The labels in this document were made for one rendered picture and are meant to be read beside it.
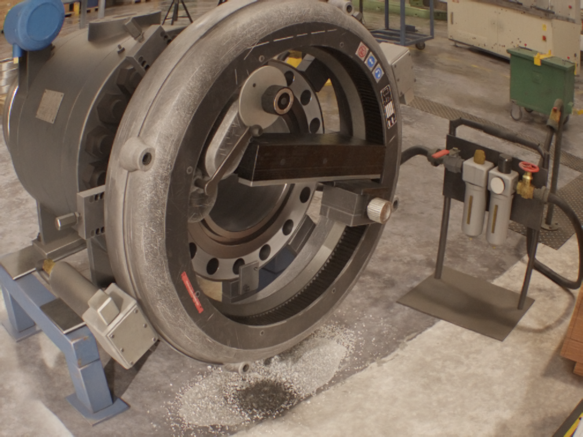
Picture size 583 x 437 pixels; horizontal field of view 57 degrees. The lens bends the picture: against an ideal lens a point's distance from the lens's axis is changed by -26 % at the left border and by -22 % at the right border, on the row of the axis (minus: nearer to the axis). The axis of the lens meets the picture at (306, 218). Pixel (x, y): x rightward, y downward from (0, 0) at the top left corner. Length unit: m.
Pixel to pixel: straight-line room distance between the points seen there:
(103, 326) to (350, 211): 0.54
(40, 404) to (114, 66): 0.90
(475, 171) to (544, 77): 2.57
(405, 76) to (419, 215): 1.22
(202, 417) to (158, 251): 0.64
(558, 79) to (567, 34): 3.01
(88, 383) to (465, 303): 1.22
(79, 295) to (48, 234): 0.66
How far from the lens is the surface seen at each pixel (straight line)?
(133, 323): 1.08
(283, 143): 1.14
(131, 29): 1.04
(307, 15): 1.15
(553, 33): 6.99
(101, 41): 1.53
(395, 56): 1.48
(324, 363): 1.76
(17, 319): 1.90
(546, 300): 2.18
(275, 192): 1.41
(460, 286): 2.16
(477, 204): 1.93
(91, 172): 1.31
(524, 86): 4.45
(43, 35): 1.59
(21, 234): 2.61
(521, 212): 1.94
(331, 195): 1.29
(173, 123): 0.98
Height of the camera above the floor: 1.05
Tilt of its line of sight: 24 degrees down
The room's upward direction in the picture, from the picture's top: 2 degrees clockwise
